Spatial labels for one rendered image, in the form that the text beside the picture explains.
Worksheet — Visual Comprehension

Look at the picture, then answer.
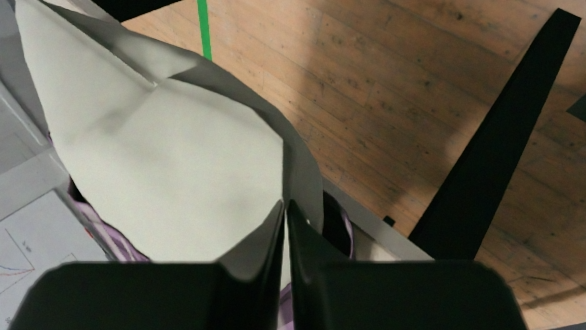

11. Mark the beige pillow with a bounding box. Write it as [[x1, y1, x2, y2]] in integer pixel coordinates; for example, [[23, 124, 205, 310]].
[[15, 0, 324, 291]]

